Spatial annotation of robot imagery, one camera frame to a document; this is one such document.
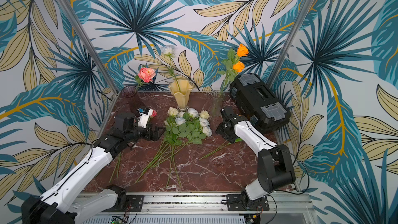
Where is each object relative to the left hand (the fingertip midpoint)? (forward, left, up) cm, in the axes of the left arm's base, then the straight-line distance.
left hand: (157, 129), depth 77 cm
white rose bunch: (+10, -9, -15) cm, 21 cm away
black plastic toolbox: (+24, -54, -3) cm, 59 cm away
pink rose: (+3, 0, +9) cm, 9 cm away
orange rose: (+31, -38, +14) cm, 51 cm away
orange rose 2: (-1, -33, -20) cm, 38 cm away
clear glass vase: (+24, -31, -7) cm, 41 cm away
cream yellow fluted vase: (+32, -8, -4) cm, 33 cm away
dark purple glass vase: (+32, +32, -20) cm, 50 cm away
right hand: (+5, -34, -12) cm, 36 cm away
